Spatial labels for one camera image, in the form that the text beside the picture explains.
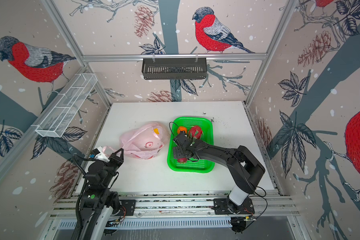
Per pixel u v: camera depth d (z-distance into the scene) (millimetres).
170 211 729
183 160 835
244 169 461
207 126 978
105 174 604
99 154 681
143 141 978
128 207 728
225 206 729
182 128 1001
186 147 671
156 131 1001
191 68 1067
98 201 546
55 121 715
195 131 925
